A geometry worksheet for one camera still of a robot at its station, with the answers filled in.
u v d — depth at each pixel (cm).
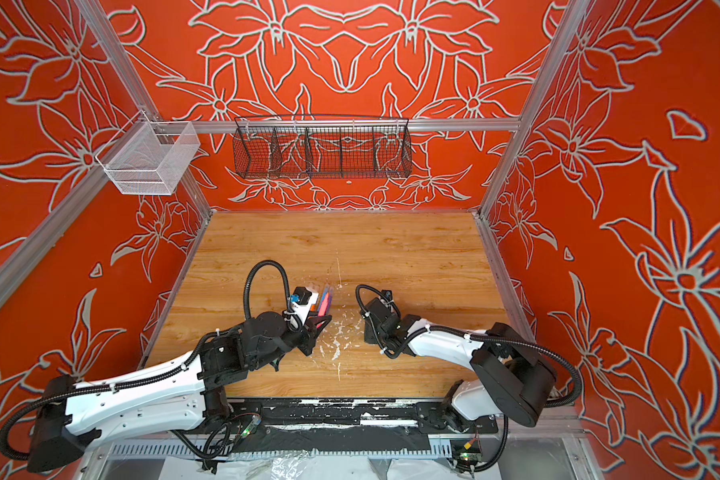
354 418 74
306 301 61
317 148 101
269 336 51
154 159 78
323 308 67
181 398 60
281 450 70
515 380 42
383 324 67
